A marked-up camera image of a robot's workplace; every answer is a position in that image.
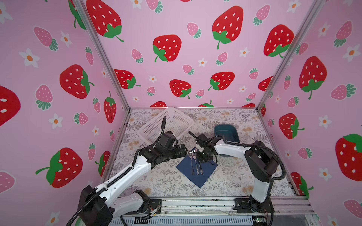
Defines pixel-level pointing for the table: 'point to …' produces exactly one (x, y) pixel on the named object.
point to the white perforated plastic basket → (176, 122)
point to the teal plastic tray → (230, 133)
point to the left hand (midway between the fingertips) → (182, 150)
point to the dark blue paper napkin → (185, 166)
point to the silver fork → (197, 169)
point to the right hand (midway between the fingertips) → (196, 161)
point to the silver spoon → (193, 170)
